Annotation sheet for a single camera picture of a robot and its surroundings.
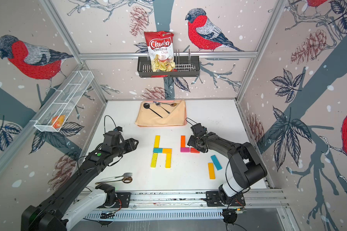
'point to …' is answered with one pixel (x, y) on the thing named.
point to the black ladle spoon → (147, 106)
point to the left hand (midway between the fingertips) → (137, 139)
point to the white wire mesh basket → (64, 104)
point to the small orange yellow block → (166, 150)
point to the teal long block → (216, 162)
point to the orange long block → (211, 171)
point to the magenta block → (184, 149)
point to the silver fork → (125, 174)
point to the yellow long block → (168, 160)
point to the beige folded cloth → (161, 113)
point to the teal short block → (157, 150)
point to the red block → (193, 150)
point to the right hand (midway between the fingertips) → (192, 143)
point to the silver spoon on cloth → (158, 104)
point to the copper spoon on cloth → (172, 104)
